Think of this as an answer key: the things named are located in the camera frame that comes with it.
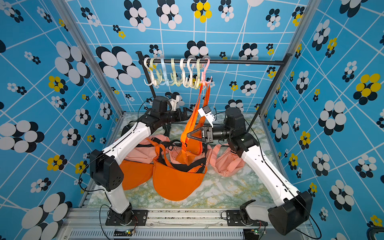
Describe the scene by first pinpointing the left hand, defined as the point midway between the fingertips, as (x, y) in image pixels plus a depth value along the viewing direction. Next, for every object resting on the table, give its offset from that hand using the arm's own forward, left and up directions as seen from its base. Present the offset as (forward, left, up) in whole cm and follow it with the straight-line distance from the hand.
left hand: (192, 112), depth 80 cm
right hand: (-22, 0, +8) cm, 24 cm away
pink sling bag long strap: (-10, +12, -25) cm, 29 cm away
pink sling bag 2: (-17, -21, -26) cm, 38 cm away
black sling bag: (-20, -4, -24) cm, 32 cm away
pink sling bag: (-9, +29, -24) cm, 38 cm away
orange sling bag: (-29, +11, -27) cm, 41 cm away
